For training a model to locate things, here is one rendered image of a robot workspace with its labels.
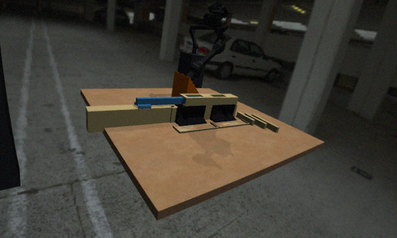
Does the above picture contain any tan wooden rod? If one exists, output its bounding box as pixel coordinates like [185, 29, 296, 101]
[251, 114, 279, 133]

